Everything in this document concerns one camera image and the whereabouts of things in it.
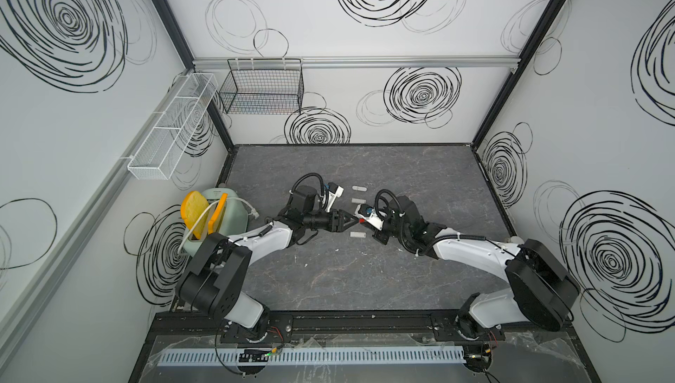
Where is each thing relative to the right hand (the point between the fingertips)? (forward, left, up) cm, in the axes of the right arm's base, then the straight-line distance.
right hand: (365, 219), depth 84 cm
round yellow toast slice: (-4, +50, +12) cm, 52 cm away
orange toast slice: (-6, +42, +13) cm, 44 cm away
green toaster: (-4, +41, +4) cm, 41 cm away
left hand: (-2, +4, +2) cm, 5 cm away
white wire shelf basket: (+12, +58, +24) cm, 64 cm away
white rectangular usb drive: (-1, +2, -10) cm, 10 cm away
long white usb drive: (+14, +2, -10) cm, 17 cm away
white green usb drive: (+20, +2, -10) cm, 22 cm away
